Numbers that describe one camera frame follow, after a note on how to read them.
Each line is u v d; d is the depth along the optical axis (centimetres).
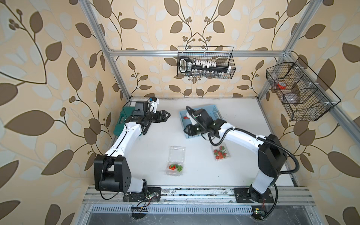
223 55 91
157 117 74
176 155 90
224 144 91
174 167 82
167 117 80
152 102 76
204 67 82
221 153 89
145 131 99
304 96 73
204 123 65
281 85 81
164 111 77
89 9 73
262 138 48
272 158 46
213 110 109
